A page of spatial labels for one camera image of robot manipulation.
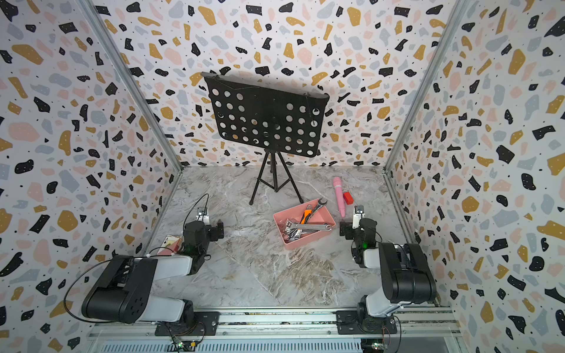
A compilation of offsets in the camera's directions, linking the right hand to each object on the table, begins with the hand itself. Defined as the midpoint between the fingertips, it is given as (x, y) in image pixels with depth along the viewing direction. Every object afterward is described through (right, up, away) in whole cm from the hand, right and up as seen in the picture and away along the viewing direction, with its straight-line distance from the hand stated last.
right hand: (356, 219), depth 95 cm
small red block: (-1, +9, +12) cm, 14 cm away
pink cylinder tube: (-5, +15, +17) cm, 23 cm away
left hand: (-62, 0, -3) cm, 63 cm away
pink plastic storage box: (-14, 0, +5) cm, 15 cm away
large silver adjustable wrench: (-28, -3, -1) cm, 28 cm away
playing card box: (-78, -10, -5) cm, 78 cm away
